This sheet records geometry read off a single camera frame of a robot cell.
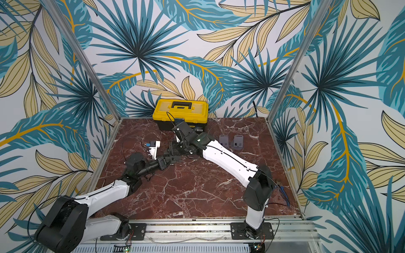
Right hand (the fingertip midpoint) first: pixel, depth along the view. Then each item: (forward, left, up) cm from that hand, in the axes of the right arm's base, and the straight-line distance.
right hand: (172, 148), depth 77 cm
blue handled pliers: (-17, -58, -22) cm, 65 cm away
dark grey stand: (-6, 0, 0) cm, 6 cm away
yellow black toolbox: (+32, +7, -6) cm, 33 cm away
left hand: (-2, -1, -5) cm, 5 cm away
